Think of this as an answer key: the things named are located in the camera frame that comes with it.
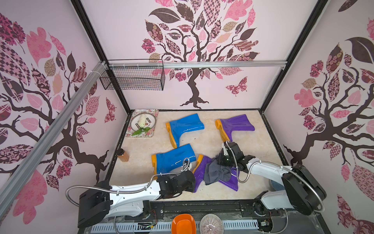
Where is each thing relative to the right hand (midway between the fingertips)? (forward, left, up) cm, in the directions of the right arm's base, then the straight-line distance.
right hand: (215, 158), depth 89 cm
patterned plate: (+34, +47, -2) cm, 58 cm away
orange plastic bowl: (-33, +19, -3) cm, 39 cm away
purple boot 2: (+24, -12, +2) cm, 27 cm away
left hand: (-16, +13, 0) cm, 21 cm away
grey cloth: (-10, +2, +3) cm, 11 cm away
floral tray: (+22, +45, -4) cm, 51 cm away
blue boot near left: (-3, +31, +2) cm, 31 cm away
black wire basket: (+46, +52, +31) cm, 77 cm away
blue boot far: (+22, +26, +3) cm, 34 cm away
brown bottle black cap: (+1, +56, +5) cm, 56 cm away
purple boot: (-15, -7, 0) cm, 17 cm away
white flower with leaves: (+30, +52, +2) cm, 59 cm away
